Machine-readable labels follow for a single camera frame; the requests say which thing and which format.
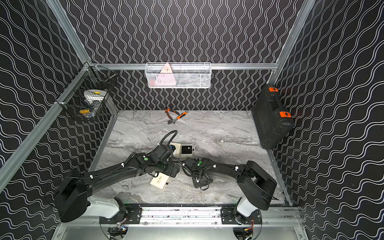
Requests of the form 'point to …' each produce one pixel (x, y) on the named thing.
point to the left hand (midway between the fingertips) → (173, 166)
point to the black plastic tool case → (272, 120)
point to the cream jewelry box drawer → (186, 149)
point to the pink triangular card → (166, 77)
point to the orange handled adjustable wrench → (172, 121)
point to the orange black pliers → (168, 110)
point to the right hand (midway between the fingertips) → (201, 182)
